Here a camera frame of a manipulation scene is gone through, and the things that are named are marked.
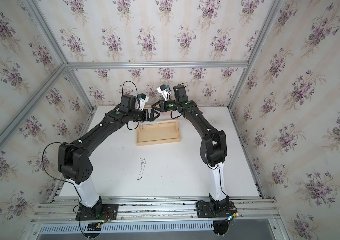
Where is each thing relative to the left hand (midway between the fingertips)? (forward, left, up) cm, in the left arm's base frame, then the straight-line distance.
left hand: (155, 114), depth 84 cm
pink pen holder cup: (-2, -6, +3) cm, 7 cm away
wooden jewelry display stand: (+4, 0, -23) cm, 23 cm away
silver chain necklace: (-19, +8, -24) cm, 32 cm away
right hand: (+3, 0, +3) cm, 4 cm away
